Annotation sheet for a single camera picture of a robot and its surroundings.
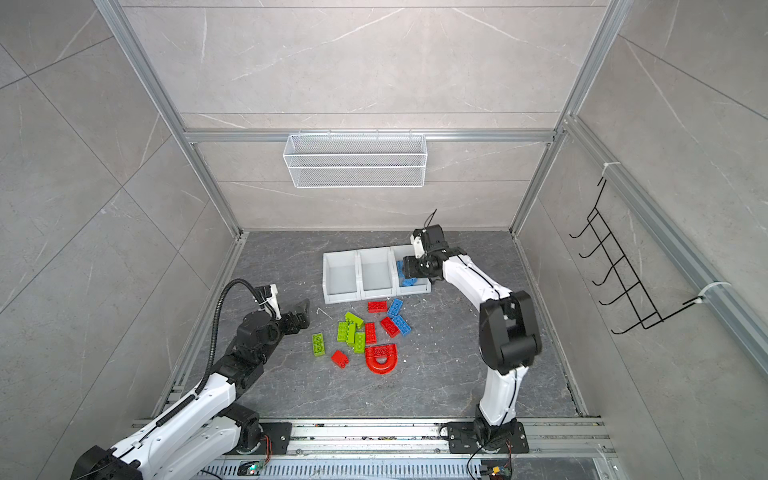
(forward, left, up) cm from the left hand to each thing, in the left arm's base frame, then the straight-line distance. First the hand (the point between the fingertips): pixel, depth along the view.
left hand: (293, 296), depth 82 cm
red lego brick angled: (-4, -27, -14) cm, 31 cm away
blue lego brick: (+13, -35, -13) cm, 39 cm away
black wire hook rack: (-14, -79, +18) cm, 82 cm away
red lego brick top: (+4, -24, -13) cm, 28 cm away
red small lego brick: (-13, -12, -15) cm, 23 cm away
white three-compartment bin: (+18, -20, -15) cm, 31 cm away
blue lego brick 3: (+16, -31, -8) cm, 36 cm away
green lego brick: (-8, -5, -14) cm, 17 cm away
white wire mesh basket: (+46, -17, +14) cm, 51 cm away
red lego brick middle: (-5, -21, -14) cm, 26 cm away
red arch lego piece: (-11, -24, -14) cm, 30 cm away
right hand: (+13, -34, -4) cm, 37 cm away
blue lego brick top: (+4, -29, -13) cm, 32 cm away
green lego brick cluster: (-5, -14, -14) cm, 20 cm away
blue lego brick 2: (-3, -31, -15) cm, 35 cm away
